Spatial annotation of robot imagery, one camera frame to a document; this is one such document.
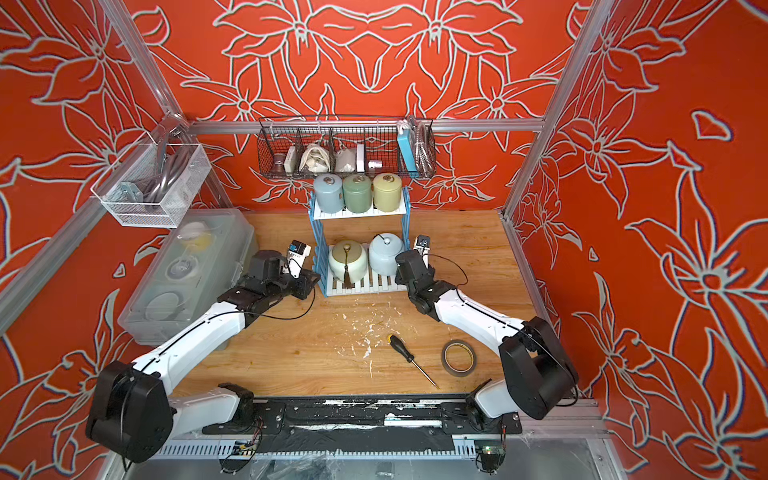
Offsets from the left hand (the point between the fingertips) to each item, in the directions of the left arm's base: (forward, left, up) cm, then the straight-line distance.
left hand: (315, 271), depth 84 cm
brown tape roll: (-17, -42, -15) cm, 48 cm away
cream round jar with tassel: (+6, -8, -3) cm, 11 cm away
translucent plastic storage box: (+1, +32, +4) cm, 32 cm away
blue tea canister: (+13, -4, +19) cm, 23 cm away
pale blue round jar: (+12, -19, -2) cm, 23 cm away
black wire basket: (+34, +11, +18) cm, 40 cm away
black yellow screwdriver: (-17, -28, -14) cm, 35 cm away
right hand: (+6, -25, -1) cm, 26 cm away
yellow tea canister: (+14, -20, +19) cm, 31 cm away
